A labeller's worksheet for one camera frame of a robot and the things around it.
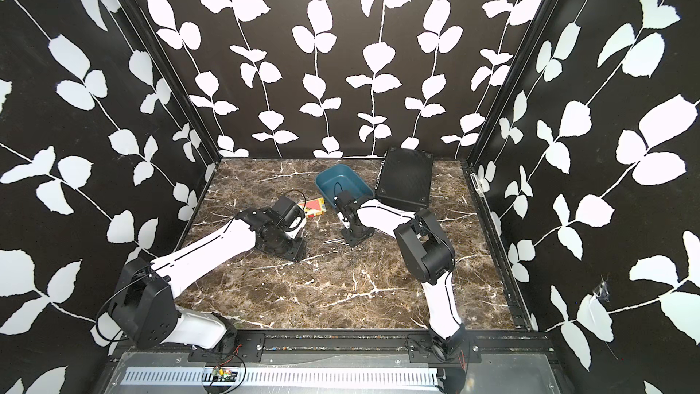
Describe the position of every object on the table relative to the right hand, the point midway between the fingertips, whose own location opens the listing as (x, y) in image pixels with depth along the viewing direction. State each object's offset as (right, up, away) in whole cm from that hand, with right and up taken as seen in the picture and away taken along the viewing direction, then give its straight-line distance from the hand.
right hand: (355, 234), depth 97 cm
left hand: (-17, -2, -14) cm, 22 cm away
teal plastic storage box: (-7, +20, +17) cm, 28 cm away
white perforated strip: (-19, -32, -26) cm, 46 cm away
